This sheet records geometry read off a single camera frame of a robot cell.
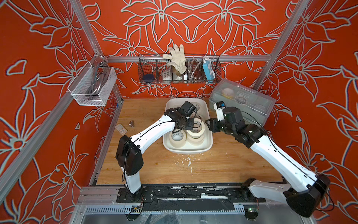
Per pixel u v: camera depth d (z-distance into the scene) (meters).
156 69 1.01
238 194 0.73
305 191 0.38
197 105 1.07
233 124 0.53
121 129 1.00
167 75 0.94
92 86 0.76
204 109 1.04
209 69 0.87
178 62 0.90
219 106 0.63
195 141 0.87
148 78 0.96
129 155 0.44
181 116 0.58
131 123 1.02
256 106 0.88
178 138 0.93
